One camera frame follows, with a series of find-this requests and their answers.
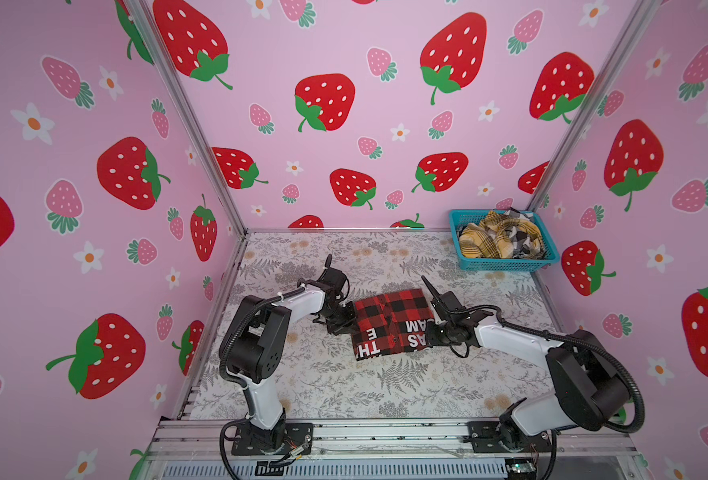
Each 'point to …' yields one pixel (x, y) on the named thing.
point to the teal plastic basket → (461, 217)
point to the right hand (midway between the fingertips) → (426, 335)
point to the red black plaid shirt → (391, 323)
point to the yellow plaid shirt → (503, 235)
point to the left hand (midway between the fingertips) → (361, 327)
